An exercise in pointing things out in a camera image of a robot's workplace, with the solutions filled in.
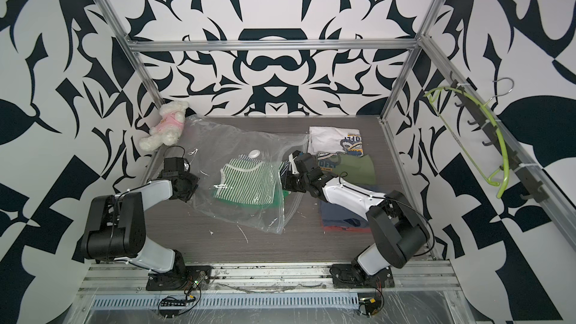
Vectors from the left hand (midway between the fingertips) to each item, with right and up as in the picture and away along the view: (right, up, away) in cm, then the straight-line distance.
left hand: (194, 180), depth 96 cm
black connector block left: (+2, -36, -24) cm, 44 cm away
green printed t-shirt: (+70, +5, 0) cm, 70 cm away
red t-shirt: (+60, -16, -13) cm, 63 cm away
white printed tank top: (+62, +17, +13) cm, 65 cm away
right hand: (+36, +2, -9) cm, 37 cm away
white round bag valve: (+24, +11, +3) cm, 27 cm away
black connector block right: (+65, -35, -25) cm, 78 cm away
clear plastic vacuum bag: (+20, +3, 0) cm, 20 cm away
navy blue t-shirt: (+57, -11, -13) cm, 59 cm away
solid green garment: (+35, -5, -17) cm, 40 cm away
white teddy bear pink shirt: (-15, +22, +7) cm, 28 cm away
